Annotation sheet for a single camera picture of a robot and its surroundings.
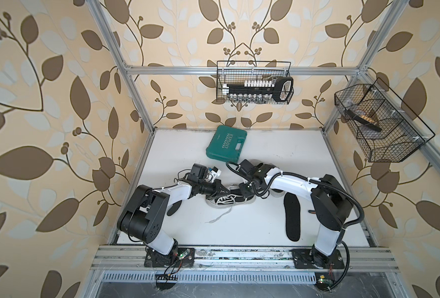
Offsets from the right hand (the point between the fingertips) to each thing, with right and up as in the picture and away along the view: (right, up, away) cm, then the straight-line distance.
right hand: (246, 191), depth 90 cm
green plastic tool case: (-10, +24, +18) cm, 31 cm away
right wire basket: (+54, +29, -17) cm, 64 cm away
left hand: (-9, +2, -5) cm, 11 cm away
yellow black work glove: (-35, -7, -3) cm, 35 cm away
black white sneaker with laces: (-8, -3, -5) cm, 10 cm away
